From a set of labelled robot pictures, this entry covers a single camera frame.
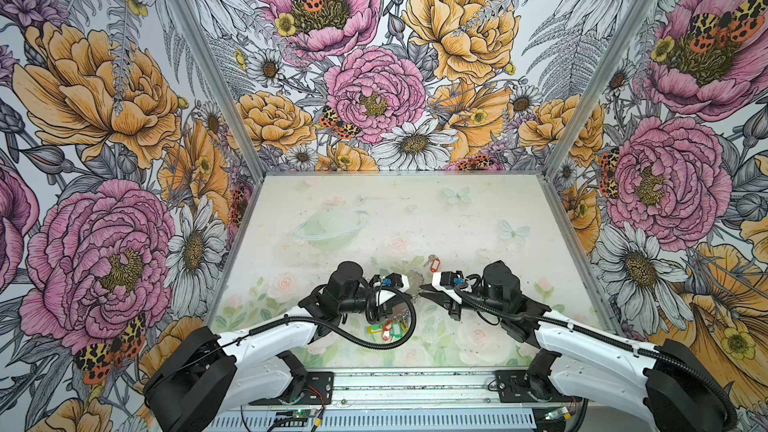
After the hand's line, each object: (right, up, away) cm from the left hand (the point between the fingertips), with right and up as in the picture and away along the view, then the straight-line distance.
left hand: (405, 301), depth 78 cm
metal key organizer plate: (+3, +4, +3) cm, 5 cm away
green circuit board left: (-24, -24, -7) cm, 35 cm away
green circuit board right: (+36, -24, -7) cm, 44 cm away
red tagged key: (+10, +6, +18) cm, 22 cm away
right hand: (+5, +2, -3) cm, 6 cm away
